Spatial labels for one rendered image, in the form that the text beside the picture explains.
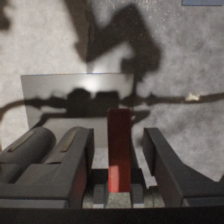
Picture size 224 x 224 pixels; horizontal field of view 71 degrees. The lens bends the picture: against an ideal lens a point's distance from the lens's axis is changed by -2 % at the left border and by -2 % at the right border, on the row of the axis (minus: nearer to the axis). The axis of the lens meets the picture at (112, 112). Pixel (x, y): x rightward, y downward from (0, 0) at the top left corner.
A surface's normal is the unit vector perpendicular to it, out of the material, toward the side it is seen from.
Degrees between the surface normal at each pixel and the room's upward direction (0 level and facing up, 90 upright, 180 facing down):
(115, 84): 0
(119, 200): 0
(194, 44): 0
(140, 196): 60
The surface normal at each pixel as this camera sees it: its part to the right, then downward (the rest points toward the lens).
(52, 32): 0.00, 0.27
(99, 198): -0.02, -0.70
